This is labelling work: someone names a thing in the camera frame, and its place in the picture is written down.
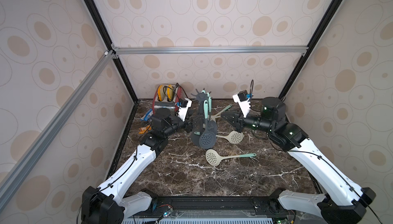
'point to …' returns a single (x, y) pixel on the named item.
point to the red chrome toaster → (166, 95)
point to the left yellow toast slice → (160, 93)
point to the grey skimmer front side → (197, 127)
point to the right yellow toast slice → (170, 93)
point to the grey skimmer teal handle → (210, 105)
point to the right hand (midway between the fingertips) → (222, 118)
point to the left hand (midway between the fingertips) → (201, 113)
